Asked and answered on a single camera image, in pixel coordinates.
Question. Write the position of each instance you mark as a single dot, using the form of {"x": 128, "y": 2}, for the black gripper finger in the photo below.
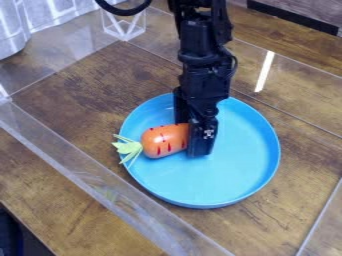
{"x": 180, "y": 107}
{"x": 202, "y": 135}

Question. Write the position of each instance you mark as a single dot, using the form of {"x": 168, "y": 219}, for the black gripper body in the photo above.
{"x": 205, "y": 84}

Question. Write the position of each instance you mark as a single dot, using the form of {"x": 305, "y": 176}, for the orange toy carrot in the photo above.
{"x": 159, "y": 142}

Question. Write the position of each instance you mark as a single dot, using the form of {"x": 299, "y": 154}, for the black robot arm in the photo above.
{"x": 203, "y": 29}

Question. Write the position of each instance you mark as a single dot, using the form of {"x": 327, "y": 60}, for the blue round plastic tray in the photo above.
{"x": 229, "y": 175}

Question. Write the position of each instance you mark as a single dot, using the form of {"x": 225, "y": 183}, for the white grey curtain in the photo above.
{"x": 24, "y": 17}

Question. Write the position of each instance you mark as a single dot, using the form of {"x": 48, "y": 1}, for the clear acrylic corner bracket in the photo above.
{"x": 123, "y": 27}

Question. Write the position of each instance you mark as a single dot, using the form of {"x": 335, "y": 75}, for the clear acrylic enclosure wall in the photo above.
{"x": 67, "y": 91}

